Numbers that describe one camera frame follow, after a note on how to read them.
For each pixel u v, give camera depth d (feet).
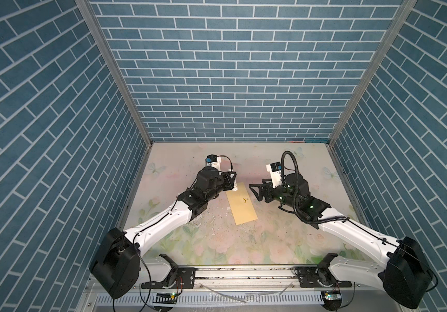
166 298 2.37
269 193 2.24
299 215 1.94
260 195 2.30
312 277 2.41
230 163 2.27
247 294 2.34
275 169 2.24
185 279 2.42
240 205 3.07
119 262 1.31
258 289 2.38
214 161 2.32
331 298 2.42
